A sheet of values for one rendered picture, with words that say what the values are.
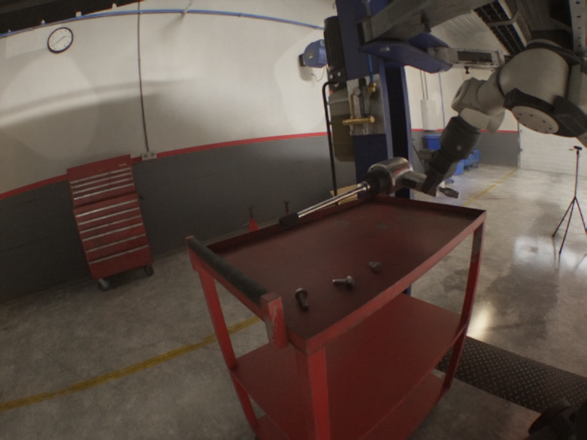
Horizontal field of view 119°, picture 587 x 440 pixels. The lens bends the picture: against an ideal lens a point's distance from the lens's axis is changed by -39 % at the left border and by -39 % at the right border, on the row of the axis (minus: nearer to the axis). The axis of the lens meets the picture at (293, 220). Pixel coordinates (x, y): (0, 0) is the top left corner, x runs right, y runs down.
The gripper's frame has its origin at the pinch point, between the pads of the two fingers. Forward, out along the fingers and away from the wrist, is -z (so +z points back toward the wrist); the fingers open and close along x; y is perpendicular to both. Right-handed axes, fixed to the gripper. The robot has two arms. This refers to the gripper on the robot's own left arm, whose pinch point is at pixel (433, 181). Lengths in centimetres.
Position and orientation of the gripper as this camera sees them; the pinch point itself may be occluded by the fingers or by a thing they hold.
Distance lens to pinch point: 78.4
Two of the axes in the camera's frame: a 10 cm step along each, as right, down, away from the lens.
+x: 7.8, -3.5, 5.2
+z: 2.0, -6.5, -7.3
